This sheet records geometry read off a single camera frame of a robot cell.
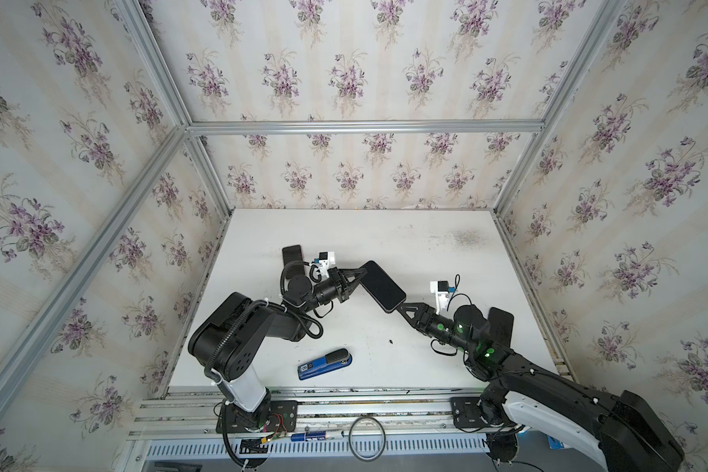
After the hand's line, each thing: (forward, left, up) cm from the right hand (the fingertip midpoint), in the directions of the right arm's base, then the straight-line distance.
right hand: (395, 312), depth 75 cm
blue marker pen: (-25, +20, -14) cm, 35 cm away
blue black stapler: (-8, +17, -14) cm, 23 cm away
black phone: (+6, +3, +2) cm, 7 cm away
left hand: (+9, +7, +5) cm, 12 cm away
